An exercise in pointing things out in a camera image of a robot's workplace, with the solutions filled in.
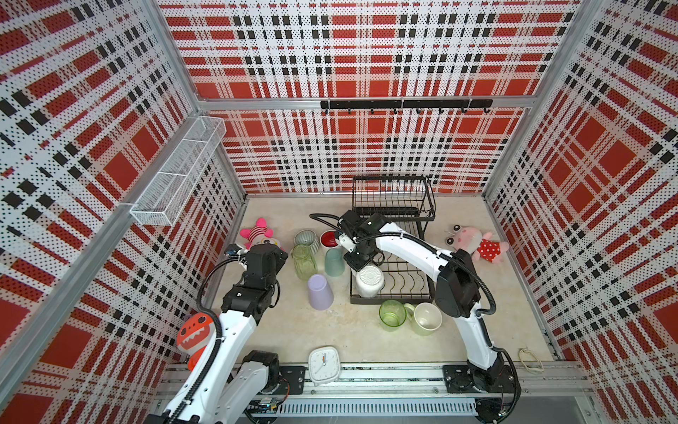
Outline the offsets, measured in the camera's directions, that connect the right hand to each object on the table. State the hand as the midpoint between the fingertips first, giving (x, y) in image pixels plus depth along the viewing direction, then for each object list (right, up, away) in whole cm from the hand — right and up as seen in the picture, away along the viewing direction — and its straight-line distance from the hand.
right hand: (360, 263), depth 87 cm
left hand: (-26, +5, -8) cm, 27 cm away
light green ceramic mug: (+21, -17, -3) cm, 27 cm away
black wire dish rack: (+22, +22, +24) cm, 40 cm away
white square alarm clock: (-11, -27, -13) cm, 32 cm away
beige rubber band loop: (+49, -28, -13) cm, 58 cm away
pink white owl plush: (-39, +9, +13) cm, 42 cm away
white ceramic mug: (+3, -4, -5) cm, 7 cm away
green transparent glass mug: (+11, -17, -2) cm, 20 cm away
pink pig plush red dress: (+44, +6, +9) cm, 45 cm away
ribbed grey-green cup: (-20, +7, +17) cm, 27 cm away
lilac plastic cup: (-12, -8, -7) cm, 16 cm away
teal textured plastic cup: (-9, 0, +6) cm, 11 cm away
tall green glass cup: (-19, 0, +1) cm, 19 cm away
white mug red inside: (-12, +7, +9) cm, 17 cm away
